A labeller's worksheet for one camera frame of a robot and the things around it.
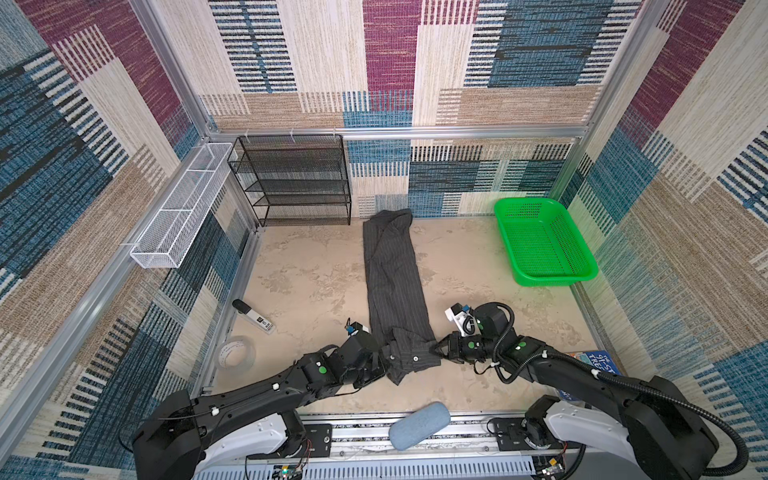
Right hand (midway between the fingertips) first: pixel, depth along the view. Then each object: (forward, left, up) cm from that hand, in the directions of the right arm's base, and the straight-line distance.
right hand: (433, 356), depth 79 cm
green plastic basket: (+42, -46, -7) cm, 63 cm away
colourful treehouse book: (0, -46, -6) cm, 46 cm away
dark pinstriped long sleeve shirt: (+16, +8, -6) cm, 19 cm away
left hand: (-1, +10, +1) cm, 10 cm away
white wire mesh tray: (+21, +62, +26) cm, 71 cm away
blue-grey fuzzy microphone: (-15, +5, -4) cm, 16 cm away
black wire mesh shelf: (+61, +43, +12) cm, 76 cm away
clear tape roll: (+5, +55, -7) cm, 55 cm away
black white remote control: (+15, +52, -4) cm, 54 cm away
